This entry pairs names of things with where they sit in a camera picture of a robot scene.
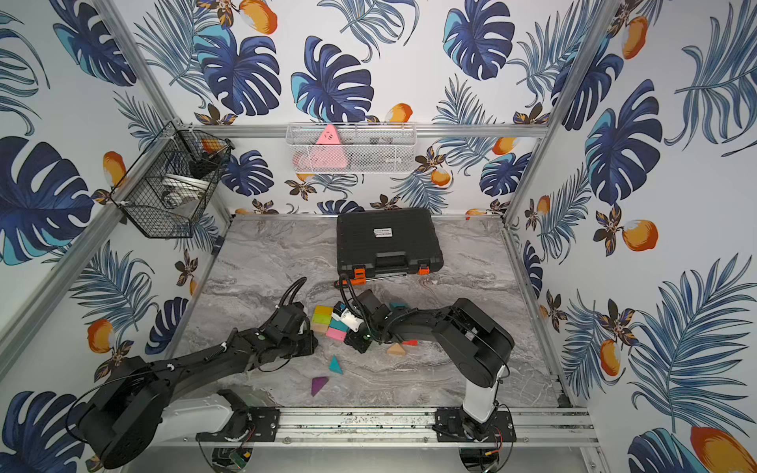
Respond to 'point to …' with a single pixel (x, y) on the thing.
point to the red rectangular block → (411, 343)
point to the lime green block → (321, 318)
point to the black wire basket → (163, 193)
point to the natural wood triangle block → (396, 349)
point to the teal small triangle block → (334, 366)
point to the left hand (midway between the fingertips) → (317, 340)
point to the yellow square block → (322, 309)
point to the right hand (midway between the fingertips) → (350, 336)
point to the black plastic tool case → (385, 242)
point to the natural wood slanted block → (320, 328)
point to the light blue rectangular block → (342, 305)
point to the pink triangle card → (327, 153)
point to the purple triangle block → (316, 383)
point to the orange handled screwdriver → (363, 280)
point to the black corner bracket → (216, 248)
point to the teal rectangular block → (338, 324)
